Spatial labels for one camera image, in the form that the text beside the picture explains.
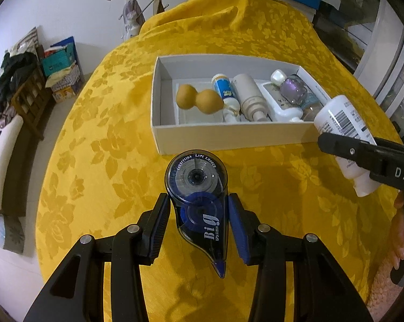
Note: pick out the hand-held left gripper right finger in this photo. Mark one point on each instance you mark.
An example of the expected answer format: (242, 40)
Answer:
(239, 231)

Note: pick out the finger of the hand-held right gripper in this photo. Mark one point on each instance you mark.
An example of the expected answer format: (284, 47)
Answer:
(349, 149)

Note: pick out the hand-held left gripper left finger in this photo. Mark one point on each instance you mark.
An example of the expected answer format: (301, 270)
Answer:
(158, 228)

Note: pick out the large white pill bottle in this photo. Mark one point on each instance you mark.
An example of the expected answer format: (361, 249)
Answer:
(342, 117)

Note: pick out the blue correction tape dispenser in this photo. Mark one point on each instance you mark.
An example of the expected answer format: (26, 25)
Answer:
(197, 187)

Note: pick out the toothpick jar grey-blue lid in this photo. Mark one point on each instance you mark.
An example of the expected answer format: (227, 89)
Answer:
(314, 105)

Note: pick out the white bottle gold label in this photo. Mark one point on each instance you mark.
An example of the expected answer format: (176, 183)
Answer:
(279, 105)

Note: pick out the purple round ball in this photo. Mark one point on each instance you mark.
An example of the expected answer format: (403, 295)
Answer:
(292, 87)

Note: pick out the white cardboard box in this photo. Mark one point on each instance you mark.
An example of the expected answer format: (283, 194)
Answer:
(222, 137)

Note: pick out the cream pump bottle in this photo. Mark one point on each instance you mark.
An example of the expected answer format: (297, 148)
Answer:
(250, 97)

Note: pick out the wooden gourd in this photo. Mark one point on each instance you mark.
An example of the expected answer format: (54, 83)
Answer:
(198, 100)

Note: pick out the blue label spray bottle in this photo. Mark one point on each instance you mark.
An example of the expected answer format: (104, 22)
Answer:
(224, 89)

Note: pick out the person's right forearm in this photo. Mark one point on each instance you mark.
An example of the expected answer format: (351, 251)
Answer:
(379, 275)

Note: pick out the person's right hand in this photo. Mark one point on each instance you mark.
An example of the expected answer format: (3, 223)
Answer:
(400, 251)

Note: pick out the yellow floral tablecloth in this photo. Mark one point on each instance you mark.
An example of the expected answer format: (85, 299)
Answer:
(121, 174)

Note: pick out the grey floral cushion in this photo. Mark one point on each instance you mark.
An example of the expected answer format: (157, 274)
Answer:
(7, 234)

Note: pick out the white seat cushion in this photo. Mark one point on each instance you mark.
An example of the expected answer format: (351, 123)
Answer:
(2, 161)

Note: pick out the wooden bench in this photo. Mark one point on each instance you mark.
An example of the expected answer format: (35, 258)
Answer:
(27, 107)

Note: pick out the blue cardboard box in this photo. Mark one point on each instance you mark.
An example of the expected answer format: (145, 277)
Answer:
(57, 58)

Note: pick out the grey hanging garment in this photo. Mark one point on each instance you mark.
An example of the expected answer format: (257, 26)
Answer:
(131, 20)

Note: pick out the pile of dark clothes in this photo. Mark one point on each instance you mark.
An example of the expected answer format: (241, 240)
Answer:
(11, 73)

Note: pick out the small brown hanging cloth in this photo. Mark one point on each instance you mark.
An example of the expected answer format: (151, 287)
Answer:
(160, 6)

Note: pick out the patterned cushion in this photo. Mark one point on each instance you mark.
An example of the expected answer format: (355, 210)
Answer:
(24, 40)

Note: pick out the white door frame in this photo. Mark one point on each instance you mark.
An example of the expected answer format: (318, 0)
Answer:
(376, 57)

